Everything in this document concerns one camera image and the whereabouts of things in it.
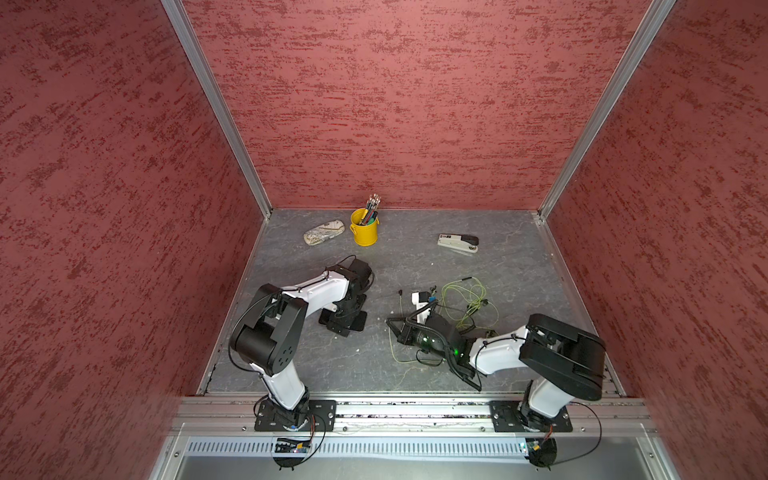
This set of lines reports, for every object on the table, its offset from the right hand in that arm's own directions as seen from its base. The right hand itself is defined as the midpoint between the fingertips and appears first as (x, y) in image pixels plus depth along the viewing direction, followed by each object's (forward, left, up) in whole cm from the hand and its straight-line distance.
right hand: (386, 327), depth 82 cm
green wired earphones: (+13, -25, -8) cm, 29 cm away
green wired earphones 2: (+4, -28, -8) cm, 29 cm away
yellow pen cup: (+37, +8, -3) cm, 38 cm away
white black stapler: (+34, -27, -5) cm, 44 cm away
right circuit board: (-28, -36, -8) cm, 46 cm away
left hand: (+5, +10, -7) cm, 13 cm away
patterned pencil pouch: (+39, +24, -3) cm, 46 cm away
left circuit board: (-27, +24, -8) cm, 36 cm away
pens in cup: (+40, +5, +6) cm, 40 cm away
